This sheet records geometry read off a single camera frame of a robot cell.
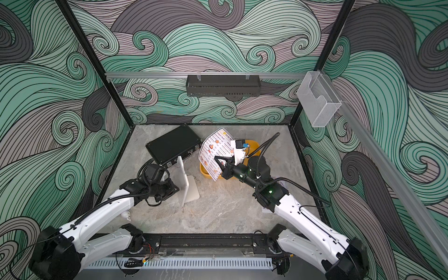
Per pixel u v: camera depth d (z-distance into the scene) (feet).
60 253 1.25
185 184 2.32
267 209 2.75
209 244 2.44
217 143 2.20
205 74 3.06
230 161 1.99
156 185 2.25
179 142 3.39
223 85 3.15
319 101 2.50
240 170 1.97
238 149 1.96
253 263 2.29
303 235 1.52
